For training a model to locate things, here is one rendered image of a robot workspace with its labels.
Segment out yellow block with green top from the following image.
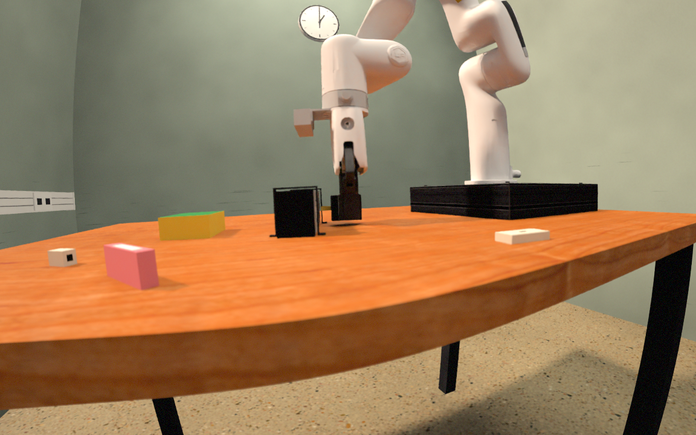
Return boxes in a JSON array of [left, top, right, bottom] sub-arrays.
[[158, 211, 225, 240]]

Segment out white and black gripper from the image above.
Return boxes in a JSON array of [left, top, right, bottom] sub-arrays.
[[323, 106, 369, 221]]

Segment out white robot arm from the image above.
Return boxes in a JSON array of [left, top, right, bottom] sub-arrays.
[[294, 0, 530, 184]]

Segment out pink rectangular block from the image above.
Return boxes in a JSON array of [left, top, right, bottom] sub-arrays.
[[104, 243, 160, 290]]

